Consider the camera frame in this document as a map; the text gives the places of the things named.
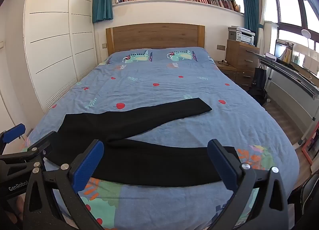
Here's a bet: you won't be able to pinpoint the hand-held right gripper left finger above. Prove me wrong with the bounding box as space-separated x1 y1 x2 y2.
23 140 105 230

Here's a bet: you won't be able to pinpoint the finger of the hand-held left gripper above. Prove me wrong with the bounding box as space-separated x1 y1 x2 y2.
0 123 27 156
0 132 60 162

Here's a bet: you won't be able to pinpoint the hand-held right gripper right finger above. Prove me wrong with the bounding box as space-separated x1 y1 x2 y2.
207 139 289 230

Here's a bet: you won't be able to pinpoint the black pants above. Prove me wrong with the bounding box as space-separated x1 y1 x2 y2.
46 97 243 188

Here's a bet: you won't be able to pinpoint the black backpack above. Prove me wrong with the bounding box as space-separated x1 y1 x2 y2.
247 87 269 106

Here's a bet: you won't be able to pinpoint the bed with blue printed sheet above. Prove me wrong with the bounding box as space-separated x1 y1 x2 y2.
21 47 299 230

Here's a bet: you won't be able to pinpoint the black chair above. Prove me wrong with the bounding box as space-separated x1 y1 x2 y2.
290 173 319 230

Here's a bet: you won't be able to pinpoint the black bag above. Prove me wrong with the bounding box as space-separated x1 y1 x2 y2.
254 67 268 88

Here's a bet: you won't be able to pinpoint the white wardrobe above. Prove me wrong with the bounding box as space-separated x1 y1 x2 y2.
24 0 98 114

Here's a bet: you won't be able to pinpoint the wooden dresser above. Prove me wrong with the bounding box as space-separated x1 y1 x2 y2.
225 39 261 91

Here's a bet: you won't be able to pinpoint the dark edged desk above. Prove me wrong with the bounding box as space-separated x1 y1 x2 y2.
259 53 319 99

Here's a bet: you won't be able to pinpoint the white printer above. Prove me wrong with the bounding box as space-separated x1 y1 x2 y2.
228 27 256 45

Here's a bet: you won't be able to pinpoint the wooden headboard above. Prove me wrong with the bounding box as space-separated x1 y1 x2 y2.
106 23 205 56

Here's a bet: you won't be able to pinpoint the white desk lamp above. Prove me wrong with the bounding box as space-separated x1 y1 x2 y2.
301 29 312 51

